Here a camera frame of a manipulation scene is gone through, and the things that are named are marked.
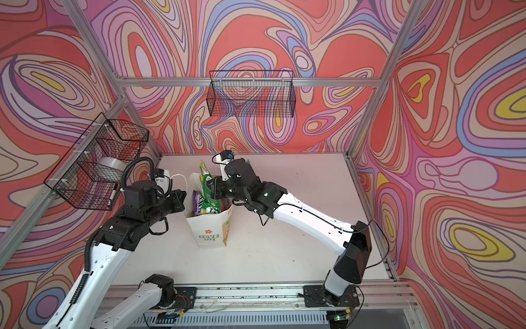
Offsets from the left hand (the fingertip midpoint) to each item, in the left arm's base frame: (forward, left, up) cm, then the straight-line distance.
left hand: (188, 192), depth 70 cm
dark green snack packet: (+1, -7, +6) cm, 9 cm away
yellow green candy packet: (-3, -7, -4) cm, 9 cm away
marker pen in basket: (-1, +28, -3) cm, 28 cm away
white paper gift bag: (-9, -7, -11) cm, 16 cm away
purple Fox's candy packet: (+2, 0, -10) cm, 10 cm away
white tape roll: (+6, +27, +5) cm, 28 cm away
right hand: (-1, -8, +4) cm, 9 cm away
